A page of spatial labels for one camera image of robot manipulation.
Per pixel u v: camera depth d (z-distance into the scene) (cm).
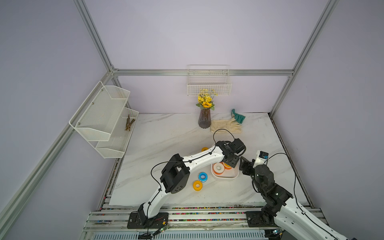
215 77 94
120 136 91
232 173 89
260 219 73
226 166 90
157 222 73
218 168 91
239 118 112
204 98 93
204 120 107
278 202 55
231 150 63
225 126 112
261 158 68
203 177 88
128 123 96
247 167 70
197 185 86
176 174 51
